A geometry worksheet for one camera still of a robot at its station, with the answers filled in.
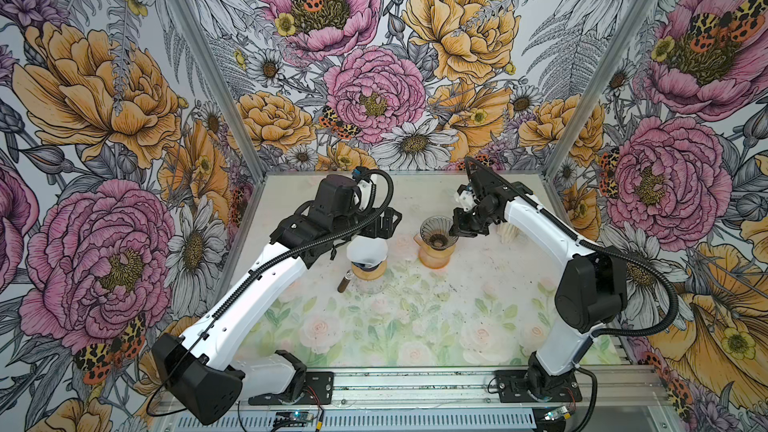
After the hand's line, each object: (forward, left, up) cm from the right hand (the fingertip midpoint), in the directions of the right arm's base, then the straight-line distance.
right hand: (453, 240), depth 86 cm
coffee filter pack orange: (-11, -7, +19) cm, 23 cm away
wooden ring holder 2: (-9, +23, -2) cm, 25 cm away
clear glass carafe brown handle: (-7, +26, -14) cm, 30 cm away
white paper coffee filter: (-5, +23, +4) cm, 24 cm away
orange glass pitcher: (-2, +6, -6) cm, 9 cm away
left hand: (-4, +20, +14) cm, 25 cm away
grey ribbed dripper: (+4, +5, -1) cm, 6 cm away
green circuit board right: (-39, -21, -15) cm, 47 cm away
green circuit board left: (-38, +41, -14) cm, 58 cm away
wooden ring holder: (0, +3, -5) cm, 5 cm away
